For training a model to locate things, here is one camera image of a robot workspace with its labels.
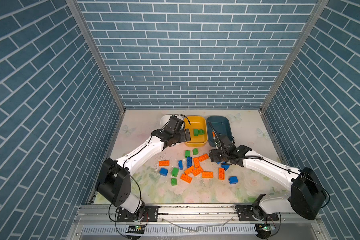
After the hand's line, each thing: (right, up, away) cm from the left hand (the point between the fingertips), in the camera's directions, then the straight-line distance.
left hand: (184, 135), depth 86 cm
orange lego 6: (+7, -17, +6) cm, 20 cm away
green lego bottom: (-6, -25, -3) cm, 26 cm away
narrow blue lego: (-2, -19, +5) cm, 20 cm away
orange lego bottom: (+1, -25, 0) cm, 25 cm away
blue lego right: (+25, -19, +3) cm, 31 cm away
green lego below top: (+2, -12, +10) cm, 16 cm away
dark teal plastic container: (+28, +5, +25) cm, 37 cm away
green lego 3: (+11, +1, +19) cm, 22 cm away
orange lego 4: (+22, -23, +1) cm, 32 cm away
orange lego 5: (+12, -15, +8) cm, 21 cm away
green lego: (-6, -22, +2) cm, 23 cm away
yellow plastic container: (+9, +8, +24) cm, 27 cm away
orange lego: (-13, -18, +6) cm, 23 cm away
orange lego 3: (+14, -23, 0) cm, 27 cm away
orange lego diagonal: (+3, -20, +1) cm, 20 cm away
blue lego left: (-12, -22, +1) cm, 25 cm away
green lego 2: (+7, -11, +11) cm, 17 cm away
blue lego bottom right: (+28, -25, -1) cm, 38 cm away
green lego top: (+8, 0, +19) cm, 21 cm away
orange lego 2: (+8, -21, +2) cm, 23 cm away
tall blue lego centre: (+3, -17, +6) cm, 18 cm away
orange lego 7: (+21, -1, +22) cm, 31 cm away
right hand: (+16, -10, 0) cm, 19 cm away
